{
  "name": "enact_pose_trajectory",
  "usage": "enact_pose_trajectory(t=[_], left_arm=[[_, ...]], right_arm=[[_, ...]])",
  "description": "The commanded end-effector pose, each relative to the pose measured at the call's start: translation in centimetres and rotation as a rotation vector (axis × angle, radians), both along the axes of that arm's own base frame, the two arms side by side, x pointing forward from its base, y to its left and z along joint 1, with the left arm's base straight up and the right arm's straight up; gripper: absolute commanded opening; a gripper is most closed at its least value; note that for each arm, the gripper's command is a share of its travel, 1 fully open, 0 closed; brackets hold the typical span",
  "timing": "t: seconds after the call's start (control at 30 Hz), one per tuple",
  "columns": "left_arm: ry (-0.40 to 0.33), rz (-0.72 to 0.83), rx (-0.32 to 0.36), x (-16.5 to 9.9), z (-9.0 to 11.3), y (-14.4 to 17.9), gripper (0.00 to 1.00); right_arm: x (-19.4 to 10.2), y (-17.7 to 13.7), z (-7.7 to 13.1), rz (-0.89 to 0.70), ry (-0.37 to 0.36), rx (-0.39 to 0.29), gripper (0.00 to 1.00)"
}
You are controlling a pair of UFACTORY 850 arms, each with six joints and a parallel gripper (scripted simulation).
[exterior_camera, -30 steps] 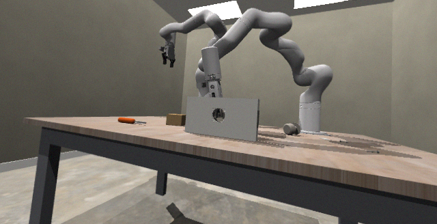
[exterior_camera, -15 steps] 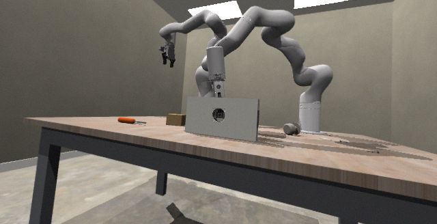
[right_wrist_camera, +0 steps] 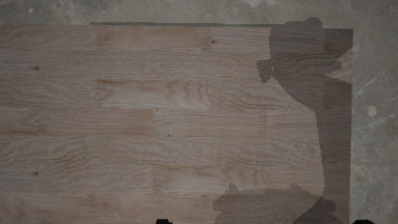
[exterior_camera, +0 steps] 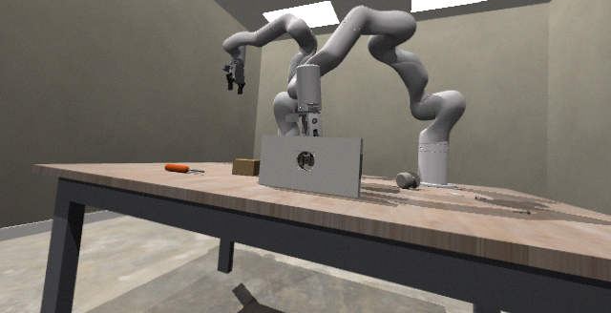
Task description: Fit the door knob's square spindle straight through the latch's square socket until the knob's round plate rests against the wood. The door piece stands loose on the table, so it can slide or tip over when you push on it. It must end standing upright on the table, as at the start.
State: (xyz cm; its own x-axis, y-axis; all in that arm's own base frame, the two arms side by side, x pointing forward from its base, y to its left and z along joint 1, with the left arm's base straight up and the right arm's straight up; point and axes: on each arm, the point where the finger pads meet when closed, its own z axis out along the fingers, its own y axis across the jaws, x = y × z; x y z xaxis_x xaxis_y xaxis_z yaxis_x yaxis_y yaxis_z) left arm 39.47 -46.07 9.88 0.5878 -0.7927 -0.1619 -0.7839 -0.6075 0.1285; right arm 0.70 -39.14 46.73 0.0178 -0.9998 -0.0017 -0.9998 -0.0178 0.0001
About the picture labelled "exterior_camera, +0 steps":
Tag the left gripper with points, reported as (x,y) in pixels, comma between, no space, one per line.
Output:
(309,127)

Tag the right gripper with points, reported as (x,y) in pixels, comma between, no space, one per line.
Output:
(237,75)

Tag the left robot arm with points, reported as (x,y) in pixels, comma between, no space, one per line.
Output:
(399,27)

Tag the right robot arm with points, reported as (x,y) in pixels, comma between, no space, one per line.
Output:
(283,104)

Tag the orange-handled screwdriver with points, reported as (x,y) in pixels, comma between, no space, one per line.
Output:
(179,168)

